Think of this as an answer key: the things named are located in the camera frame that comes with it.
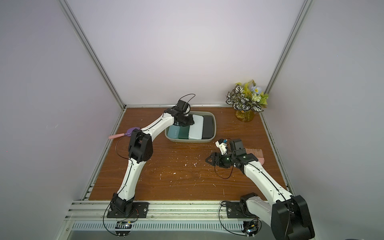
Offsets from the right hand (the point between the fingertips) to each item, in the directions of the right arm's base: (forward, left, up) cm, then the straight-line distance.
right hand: (210, 158), depth 80 cm
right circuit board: (-29, -19, -13) cm, 37 cm away
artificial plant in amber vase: (+31, -22, +14) cm, 41 cm away
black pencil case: (+25, +1, -9) cm, 27 cm away
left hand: (+28, +9, -2) cm, 29 cm away
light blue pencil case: (+22, +9, -5) cm, 24 cm away
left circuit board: (-31, +44, -14) cm, 56 cm away
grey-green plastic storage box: (+15, +11, -7) cm, 20 cm away
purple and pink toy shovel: (+22, +57, -9) cm, 61 cm away
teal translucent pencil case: (+21, +24, -5) cm, 33 cm away
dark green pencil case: (+21, +17, -5) cm, 27 cm away
